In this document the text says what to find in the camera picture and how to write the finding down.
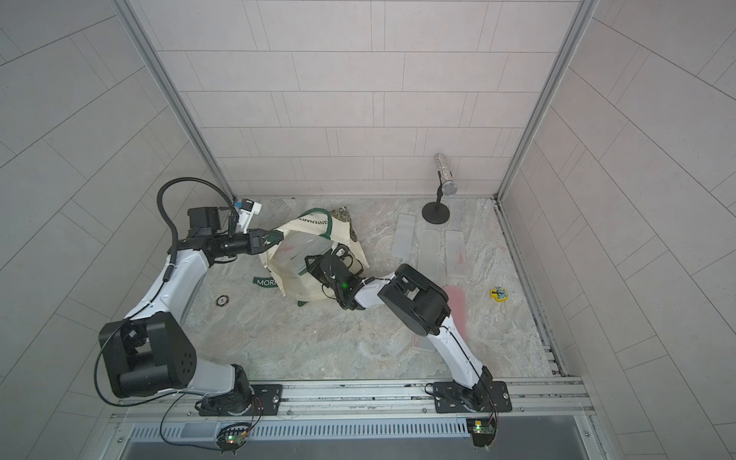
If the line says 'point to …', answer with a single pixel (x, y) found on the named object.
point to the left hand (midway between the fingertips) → (284, 234)
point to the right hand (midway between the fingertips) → (305, 260)
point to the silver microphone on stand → (437, 213)
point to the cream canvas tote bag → (306, 287)
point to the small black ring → (222, 300)
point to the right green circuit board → (482, 429)
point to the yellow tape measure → (499, 294)
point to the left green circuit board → (230, 443)
